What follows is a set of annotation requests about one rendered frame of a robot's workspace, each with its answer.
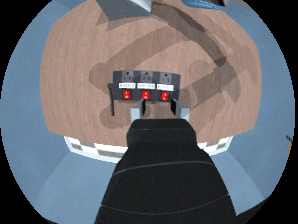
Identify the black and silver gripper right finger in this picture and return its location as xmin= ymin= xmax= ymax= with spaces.
xmin=171 ymin=99 xmax=190 ymax=121

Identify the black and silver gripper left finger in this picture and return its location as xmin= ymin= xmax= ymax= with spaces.
xmin=130 ymin=99 xmax=146 ymax=122

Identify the black power strip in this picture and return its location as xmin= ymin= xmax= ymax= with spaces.
xmin=107 ymin=70 xmax=181 ymax=116

